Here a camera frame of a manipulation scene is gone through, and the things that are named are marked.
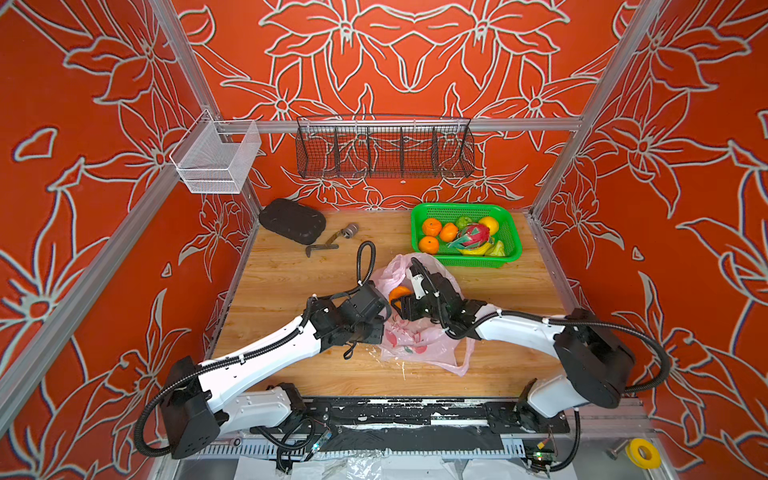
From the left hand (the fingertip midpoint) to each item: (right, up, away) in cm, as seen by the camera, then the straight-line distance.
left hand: (381, 328), depth 75 cm
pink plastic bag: (+11, -5, +6) cm, 14 cm away
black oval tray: (-34, +30, +36) cm, 58 cm away
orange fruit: (+19, +27, +34) cm, 48 cm away
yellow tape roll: (+62, -27, -7) cm, 68 cm away
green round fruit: (+30, +29, +32) cm, 53 cm away
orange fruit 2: (+25, +25, +30) cm, 47 cm away
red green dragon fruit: (+32, +24, +25) cm, 47 cm away
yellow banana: (+36, +19, +28) cm, 49 cm away
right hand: (+4, +5, +9) cm, 11 cm away
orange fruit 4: (+5, +8, +7) cm, 12 cm away
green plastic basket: (+43, +31, +34) cm, 63 cm away
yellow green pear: (+40, +19, +25) cm, 51 cm away
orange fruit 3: (+17, +21, +28) cm, 39 cm away
